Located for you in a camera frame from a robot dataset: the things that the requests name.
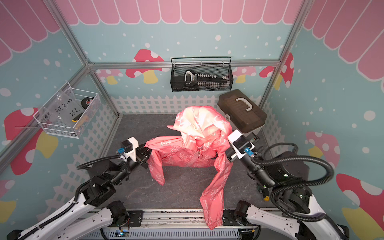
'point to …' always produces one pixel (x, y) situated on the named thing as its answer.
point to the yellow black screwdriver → (266, 194)
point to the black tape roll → (86, 101)
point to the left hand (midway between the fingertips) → (157, 143)
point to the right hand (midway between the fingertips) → (226, 123)
